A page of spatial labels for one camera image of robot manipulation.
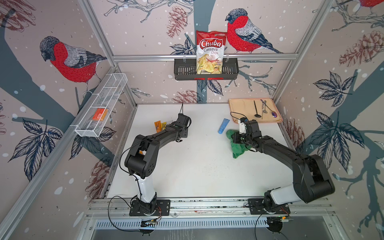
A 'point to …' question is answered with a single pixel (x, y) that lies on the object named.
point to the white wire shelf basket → (107, 98)
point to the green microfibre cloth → (237, 149)
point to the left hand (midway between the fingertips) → (183, 128)
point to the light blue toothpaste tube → (223, 126)
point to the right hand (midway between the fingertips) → (231, 134)
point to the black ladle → (257, 115)
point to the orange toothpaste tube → (158, 125)
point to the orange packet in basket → (98, 113)
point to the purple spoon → (274, 114)
